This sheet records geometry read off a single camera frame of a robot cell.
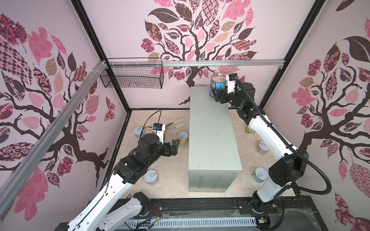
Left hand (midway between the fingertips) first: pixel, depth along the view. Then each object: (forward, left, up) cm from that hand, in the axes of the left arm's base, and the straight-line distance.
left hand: (171, 142), depth 69 cm
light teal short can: (+23, +27, -22) cm, 42 cm away
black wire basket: (+50, +28, +7) cm, 58 cm away
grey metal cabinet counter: (-12, -19, +8) cm, 23 cm away
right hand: (+27, -26, +14) cm, 40 cm away
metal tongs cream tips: (+33, 0, -26) cm, 42 cm away
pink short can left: (-10, +12, -22) cm, 27 cm away
